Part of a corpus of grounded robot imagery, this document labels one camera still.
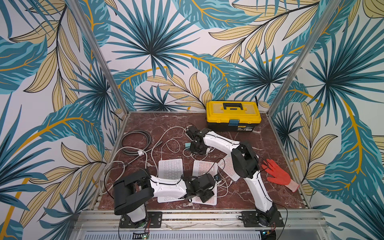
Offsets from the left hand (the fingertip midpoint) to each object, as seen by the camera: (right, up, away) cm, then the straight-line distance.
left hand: (208, 192), depth 82 cm
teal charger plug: (-12, +24, +15) cm, 31 cm away
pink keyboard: (-3, +12, +8) cm, 14 cm away
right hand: (-8, +20, +15) cm, 26 cm away
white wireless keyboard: (-22, +11, +8) cm, 26 cm away
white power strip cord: (-62, +21, +20) cm, 68 cm away
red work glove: (+42, +6, +6) cm, 43 cm away
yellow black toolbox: (+18, +43, +17) cm, 50 cm away
